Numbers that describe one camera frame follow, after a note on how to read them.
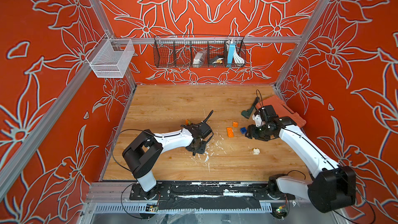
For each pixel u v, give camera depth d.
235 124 0.97
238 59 0.91
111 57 0.93
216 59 0.86
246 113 1.01
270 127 0.58
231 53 0.86
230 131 0.93
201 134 0.69
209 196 0.73
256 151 0.83
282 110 1.00
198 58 0.91
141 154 0.45
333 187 0.40
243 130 0.94
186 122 0.96
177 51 1.00
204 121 0.73
